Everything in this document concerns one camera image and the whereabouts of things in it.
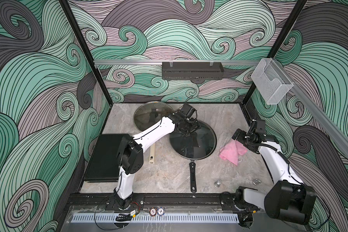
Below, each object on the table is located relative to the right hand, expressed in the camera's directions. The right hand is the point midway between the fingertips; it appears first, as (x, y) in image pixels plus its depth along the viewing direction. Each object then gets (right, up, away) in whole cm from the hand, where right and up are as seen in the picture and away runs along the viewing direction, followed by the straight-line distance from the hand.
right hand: (239, 138), depth 83 cm
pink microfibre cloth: (-3, -8, +5) cm, 10 cm away
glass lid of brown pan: (-57, +15, +19) cm, 62 cm away
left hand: (-24, +6, -2) cm, 25 cm away
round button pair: (-46, -35, -12) cm, 59 cm away
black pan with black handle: (-28, -14, -4) cm, 32 cm away
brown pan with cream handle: (-51, -7, -3) cm, 52 cm away
